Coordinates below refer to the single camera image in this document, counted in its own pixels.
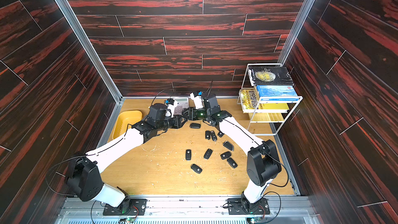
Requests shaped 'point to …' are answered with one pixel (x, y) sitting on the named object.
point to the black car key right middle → (225, 155)
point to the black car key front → (197, 169)
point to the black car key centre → (208, 153)
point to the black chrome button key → (213, 136)
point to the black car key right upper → (228, 145)
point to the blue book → (267, 90)
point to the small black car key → (220, 134)
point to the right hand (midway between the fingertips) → (187, 110)
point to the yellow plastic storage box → (125, 117)
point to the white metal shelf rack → (267, 97)
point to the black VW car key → (208, 134)
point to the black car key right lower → (232, 163)
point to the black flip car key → (188, 154)
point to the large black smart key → (195, 125)
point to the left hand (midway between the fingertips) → (186, 118)
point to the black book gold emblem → (269, 75)
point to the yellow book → (250, 99)
